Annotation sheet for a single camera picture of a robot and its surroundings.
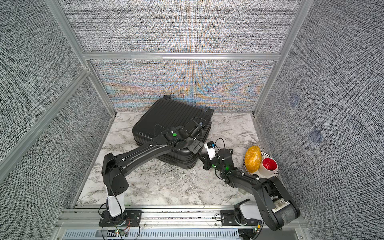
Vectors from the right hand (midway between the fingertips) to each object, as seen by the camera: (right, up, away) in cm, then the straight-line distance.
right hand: (199, 151), depth 85 cm
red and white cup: (+40, -9, +2) cm, 41 cm away
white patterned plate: (+40, -3, +7) cm, 41 cm away
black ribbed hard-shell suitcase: (-20, +22, +5) cm, 30 cm away
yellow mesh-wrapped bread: (+31, -3, +1) cm, 31 cm away
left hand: (-3, +8, -5) cm, 10 cm away
